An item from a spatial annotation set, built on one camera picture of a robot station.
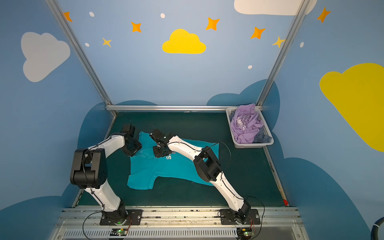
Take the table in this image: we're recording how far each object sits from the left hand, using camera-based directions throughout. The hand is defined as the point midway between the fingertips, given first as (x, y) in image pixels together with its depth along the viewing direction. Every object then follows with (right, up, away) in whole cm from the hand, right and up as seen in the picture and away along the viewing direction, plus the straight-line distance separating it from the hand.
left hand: (141, 149), depth 97 cm
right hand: (+13, -2, -4) cm, 13 cm away
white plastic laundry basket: (+62, +26, +15) cm, 69 cm away
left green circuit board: (-1, -36, -26) cm, 45 cm away
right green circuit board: (+60, -37, -26) cm, 75 cm away
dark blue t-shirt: (+81, +7, +4) cm, 82 cm away
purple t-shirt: (+71, +17, +4) cm, 73 cm away
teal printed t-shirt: (+5, -12, -5) cm, 14 cm away
